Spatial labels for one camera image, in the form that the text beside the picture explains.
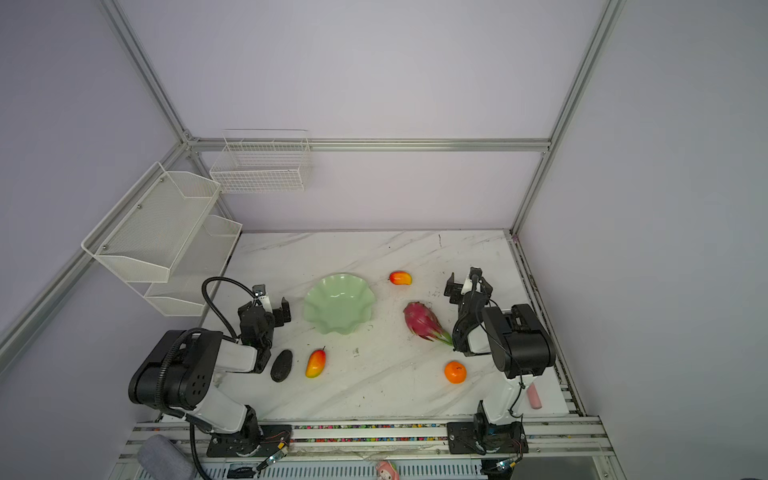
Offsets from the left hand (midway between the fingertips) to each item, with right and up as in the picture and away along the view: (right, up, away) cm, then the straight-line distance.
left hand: (266, 302), depth 93 cm
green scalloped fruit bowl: (+22, -2, +5) cm, 23 cm away
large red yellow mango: (+18, -16, -10) cm, 26 cm away
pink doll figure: (+39, -35, -26) cm, 58 cm away
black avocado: (+9, -17, -11) cm, 22 cm away
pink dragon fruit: (+50, -6, -5) cm, 50 cm away
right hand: (+64, +9, 0) cm, 65 cm away
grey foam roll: (-14, -33, -25) cm, 44 cm away
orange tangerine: (+58, -18, -12) cm, 62 cm away
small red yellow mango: (+43, +7, +10) cm, 45 cm away
